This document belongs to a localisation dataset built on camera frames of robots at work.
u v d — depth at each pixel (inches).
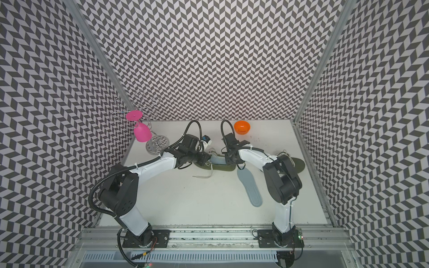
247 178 35.9
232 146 29.5
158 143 41.0
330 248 29.7
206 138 31.7
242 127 43.9
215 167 35.5
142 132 34.1
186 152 27.9
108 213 19.2
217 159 37.8
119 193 18.1
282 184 19.4
